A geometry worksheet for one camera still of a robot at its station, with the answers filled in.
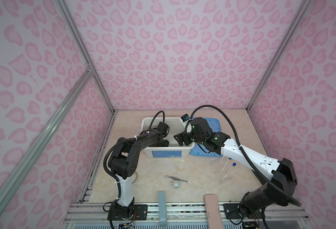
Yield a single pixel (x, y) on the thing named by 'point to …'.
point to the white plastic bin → (174, 150)
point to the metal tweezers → (176, 179)
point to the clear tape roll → (134, 178)
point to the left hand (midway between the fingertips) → (162, 143)
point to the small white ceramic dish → (176, 184)
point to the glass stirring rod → (188, 184)
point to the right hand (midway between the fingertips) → (181, 132)
